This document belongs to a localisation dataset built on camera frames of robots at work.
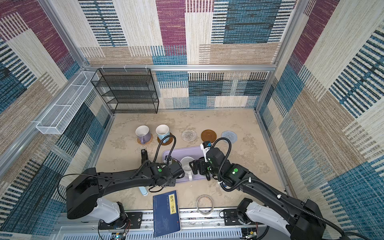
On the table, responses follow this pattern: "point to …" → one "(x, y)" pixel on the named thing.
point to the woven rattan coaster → (139, 141)
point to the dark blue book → (166, 214)
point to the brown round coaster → (208, 135)
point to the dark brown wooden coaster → (167, 143)
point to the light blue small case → (143, 191)
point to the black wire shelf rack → (127, 90)
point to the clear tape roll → (212, 205)
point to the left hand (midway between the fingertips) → (171, 178)
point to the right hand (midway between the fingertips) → (198, 164)
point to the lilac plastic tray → (192, 152)
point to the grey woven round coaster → (230, 135)
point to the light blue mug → (162, 131)
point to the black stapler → (144, 155)
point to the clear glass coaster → (189, 135)
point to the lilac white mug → (143, 133)
